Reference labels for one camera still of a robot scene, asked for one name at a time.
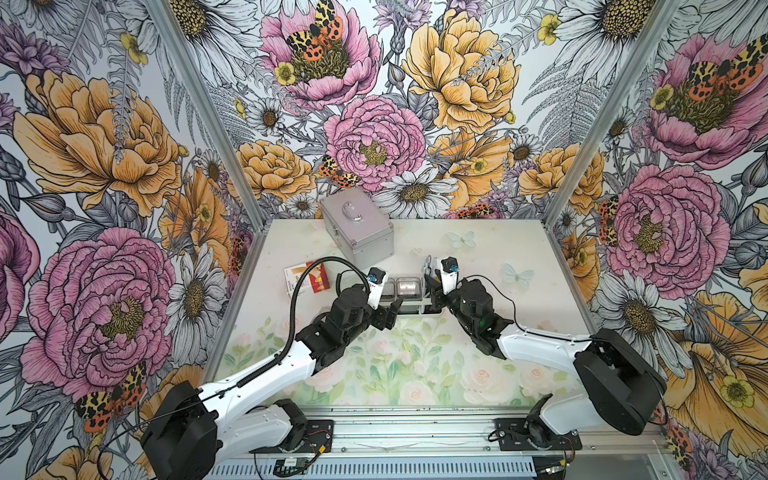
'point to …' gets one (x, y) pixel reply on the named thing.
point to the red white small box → (314, 279)
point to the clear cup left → (389, 292)
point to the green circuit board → (289, 466)
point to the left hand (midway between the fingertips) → (385, 300)
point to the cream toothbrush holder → (413, 306)
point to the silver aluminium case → (357, 227)
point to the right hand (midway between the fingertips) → (430, 279)
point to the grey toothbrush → (427, 269)
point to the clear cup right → (409, 288)
